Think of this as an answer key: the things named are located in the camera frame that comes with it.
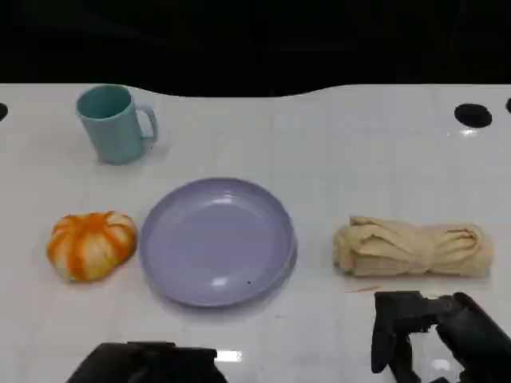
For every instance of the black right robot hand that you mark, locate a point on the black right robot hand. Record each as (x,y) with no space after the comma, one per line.
(475,323)

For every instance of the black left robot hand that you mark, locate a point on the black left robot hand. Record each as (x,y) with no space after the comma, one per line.
(151,365)

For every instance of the orange and white bread roll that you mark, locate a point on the orange and white bread roll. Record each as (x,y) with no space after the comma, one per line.
(89,247)

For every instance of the pale green mug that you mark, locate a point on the pale green mug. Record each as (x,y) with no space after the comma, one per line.
(113,131)

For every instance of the lilac plate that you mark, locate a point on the lilac plate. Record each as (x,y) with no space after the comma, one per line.
(215,243)

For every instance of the beige towel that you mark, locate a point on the beige towel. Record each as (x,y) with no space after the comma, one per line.
(411,249)

